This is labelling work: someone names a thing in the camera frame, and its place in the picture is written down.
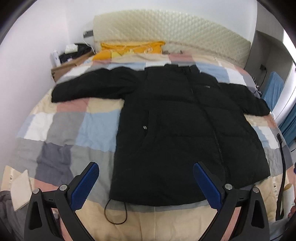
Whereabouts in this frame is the yellow pillow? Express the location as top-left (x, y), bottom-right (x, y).
top-left (92, 41), bottom-right (166, 60)

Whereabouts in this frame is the blue covered chair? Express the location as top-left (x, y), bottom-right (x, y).
top-left (261, 71), bottom-right (284, 111)

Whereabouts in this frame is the black belt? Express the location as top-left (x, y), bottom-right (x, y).
top-left (275, 133), bottom-right (286, 221)

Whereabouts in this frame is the black clothing on nightstand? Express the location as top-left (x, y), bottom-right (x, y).
top-left (59, 43), bottom-right (93, 63)

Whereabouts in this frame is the person right hand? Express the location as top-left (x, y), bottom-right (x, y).
top-left (288, 205), bottom-right (296, 218)

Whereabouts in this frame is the grey fleece blanket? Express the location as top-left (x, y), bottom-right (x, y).
top-left (0, 191), bottom-right (28, 240)

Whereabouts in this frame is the black puffer jacket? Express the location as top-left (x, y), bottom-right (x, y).
top-left (52, 65), bottom-right (270, 206)

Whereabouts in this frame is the white tissue box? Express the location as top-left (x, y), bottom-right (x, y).
top-left (64, 44), bottom-right (78, 54)

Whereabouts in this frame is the wall power socket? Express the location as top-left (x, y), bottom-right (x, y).
top-left (83, 30), bottom-right (94, 38)

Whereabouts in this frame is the cream quilted headboard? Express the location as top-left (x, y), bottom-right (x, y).
top-left (93, 9), bottom-right (251, 68)

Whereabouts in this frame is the blue curtain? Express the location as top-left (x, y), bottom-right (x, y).
top-left (280, 105), bottom-right (296, 147)

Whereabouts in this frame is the grey wardrobe cabinet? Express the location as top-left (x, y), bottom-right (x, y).
top-left (245, 3), bottom-right (295, 124)

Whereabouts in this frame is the wooden bedside table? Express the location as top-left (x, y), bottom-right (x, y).
top-left (51, 52), bottom-right (94, 82)

